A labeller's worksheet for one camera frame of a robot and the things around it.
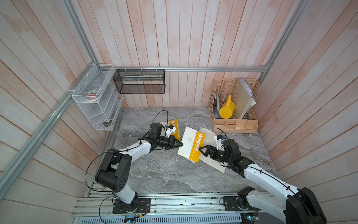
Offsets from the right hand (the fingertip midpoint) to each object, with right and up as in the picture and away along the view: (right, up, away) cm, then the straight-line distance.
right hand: (203, 149), depth 83 cm
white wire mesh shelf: (-58, +22, -6) cm, 62 cm away
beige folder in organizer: (+30, +33, +9) cm, 45 cm away
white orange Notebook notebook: (-7, +5, +3) cm, 9 cm away
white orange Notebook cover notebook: (-18, +16, +21) cm, 32 cm away
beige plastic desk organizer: (+40, +15, +21) cm, 47 cm away
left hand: (-13, +2, -1) cm, 13 cm away
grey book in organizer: (+12, +28, +14) cm, 34 cm away
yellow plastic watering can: (+20, +27, +14) cm, 36 cm away
